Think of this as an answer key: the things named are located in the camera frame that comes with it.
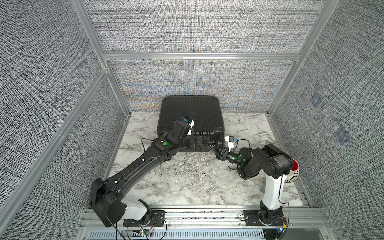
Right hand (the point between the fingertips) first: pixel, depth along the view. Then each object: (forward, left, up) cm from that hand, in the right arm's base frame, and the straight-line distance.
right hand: (212, 145), depth 88 cm
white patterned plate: (-15, -45, -9) cm, 49 cm away
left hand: (-3, +8, +13) cm, 16 cm away
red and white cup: (-12, -44, -2) cm, 46 cm away
